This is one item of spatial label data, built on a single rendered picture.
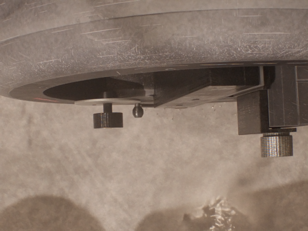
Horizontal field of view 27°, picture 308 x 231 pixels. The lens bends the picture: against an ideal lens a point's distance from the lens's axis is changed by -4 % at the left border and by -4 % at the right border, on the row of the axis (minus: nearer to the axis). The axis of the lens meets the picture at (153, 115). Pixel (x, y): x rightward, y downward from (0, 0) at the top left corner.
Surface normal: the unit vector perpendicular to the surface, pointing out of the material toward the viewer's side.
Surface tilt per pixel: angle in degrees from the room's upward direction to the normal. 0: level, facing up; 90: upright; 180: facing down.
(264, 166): 0
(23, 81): 85
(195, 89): 86
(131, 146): 0
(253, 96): 86
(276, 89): 4
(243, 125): 86
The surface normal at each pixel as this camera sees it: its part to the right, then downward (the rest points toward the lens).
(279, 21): 0.05, 0.18
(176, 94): -0.99, 0.03
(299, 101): 0.17, -0.06
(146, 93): 0.41, 0.66
